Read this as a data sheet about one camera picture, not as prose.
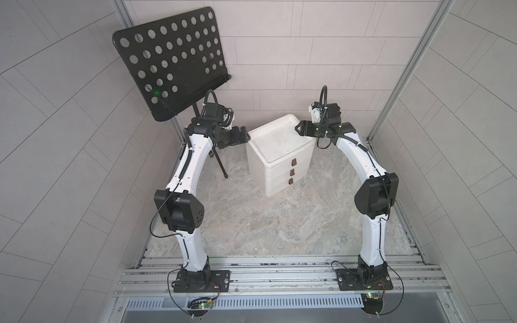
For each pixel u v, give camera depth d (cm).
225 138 68
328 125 69
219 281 71
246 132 75
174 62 64
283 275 73
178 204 47
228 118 69
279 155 80
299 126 84
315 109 80
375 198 54
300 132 83
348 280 71
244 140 72
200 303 70
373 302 68
